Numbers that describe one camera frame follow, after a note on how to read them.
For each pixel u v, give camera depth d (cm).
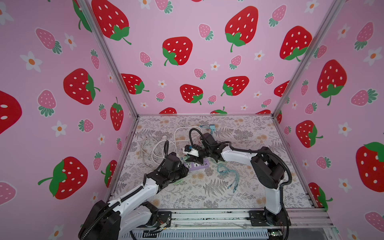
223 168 93
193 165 90
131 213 47
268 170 51
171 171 65
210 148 73
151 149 99
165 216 76
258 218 73
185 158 86
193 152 77
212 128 111
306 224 73
